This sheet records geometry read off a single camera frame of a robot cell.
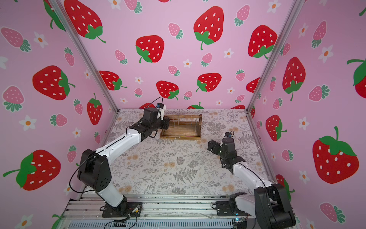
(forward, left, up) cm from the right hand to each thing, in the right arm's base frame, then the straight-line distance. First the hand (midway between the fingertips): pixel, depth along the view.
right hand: (217, 143), depth 89 cm
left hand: (+9, +30, +11) cm, 33 cm away
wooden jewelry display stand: (+20, +24, -10) cm, 33 cm away
